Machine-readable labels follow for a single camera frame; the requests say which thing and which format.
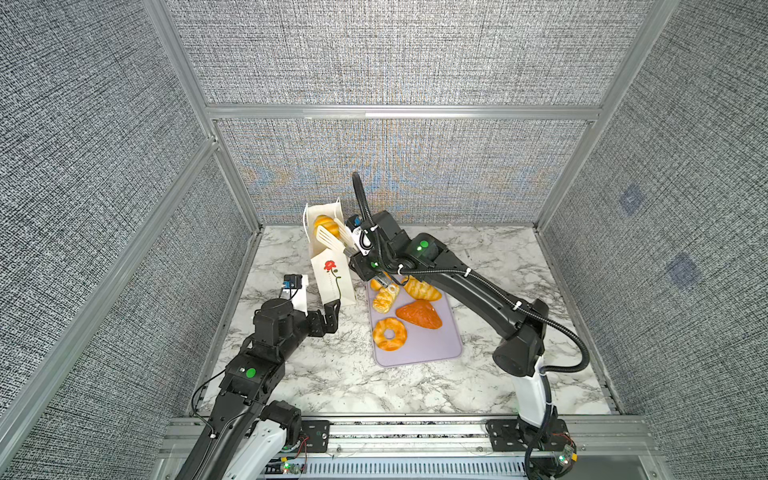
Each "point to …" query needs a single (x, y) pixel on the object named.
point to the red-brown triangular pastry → (420, 312)
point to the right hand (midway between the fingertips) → (356, 258)
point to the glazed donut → (399, 330)
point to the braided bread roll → (385, 297)
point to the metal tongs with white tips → (345, 240)
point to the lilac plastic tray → (421, 345)
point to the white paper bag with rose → (331, 274)
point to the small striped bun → (328, 223)
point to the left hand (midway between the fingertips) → (323, 301)
